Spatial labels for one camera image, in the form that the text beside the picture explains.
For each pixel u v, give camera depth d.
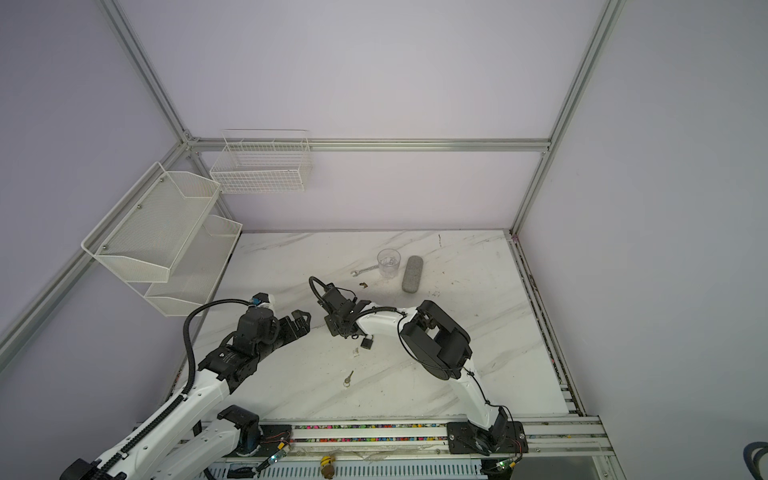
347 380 0.84
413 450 0.73
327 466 0.69
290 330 0.72
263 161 0.96
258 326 0.61
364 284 1.04
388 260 1.08
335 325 0.74
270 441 0.73
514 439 0.72
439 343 0.53
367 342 0.90
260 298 0.73
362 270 1.07
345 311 0.73
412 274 1.04
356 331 0.70
